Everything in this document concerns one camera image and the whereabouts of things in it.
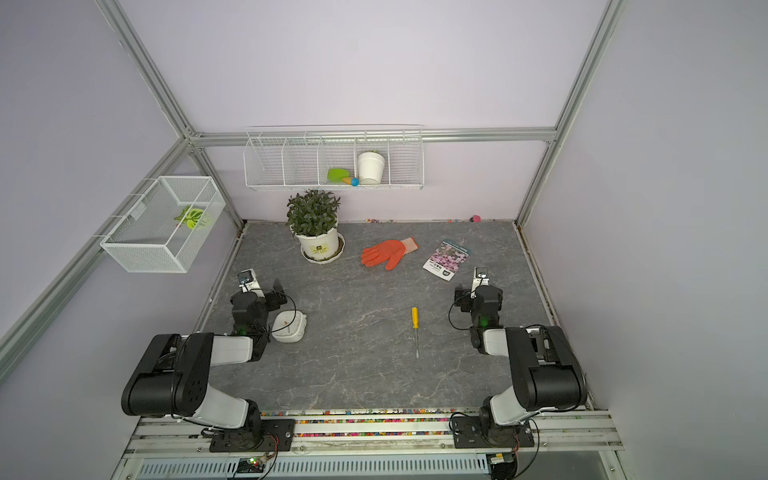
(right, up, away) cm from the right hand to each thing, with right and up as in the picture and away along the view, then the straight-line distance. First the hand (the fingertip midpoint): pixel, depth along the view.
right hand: (476, 283), depth 95 cm
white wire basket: (-90, +16, -12) cm, 93 cm away
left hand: (-66, 0, -3) cm, 67 cm away
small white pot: (-34, +37, -2) cm, 50 cm away
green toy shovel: (-46, +36, +6) cm, 59 cm away
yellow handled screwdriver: (-20, -12, -3) cm, 23 cm away
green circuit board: (-61, -41, -24) cm, 77 cm away
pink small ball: (+8, +24, +29) cm, 38 cm away
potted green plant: (-53, +22, +1) cm, 57 cm away
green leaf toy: (-82, +20, -14) cm, 85 cm away
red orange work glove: (-28, +10, +14) cm, 33 cm away
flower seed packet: (-7, +7, +14) cm, 17 cm away
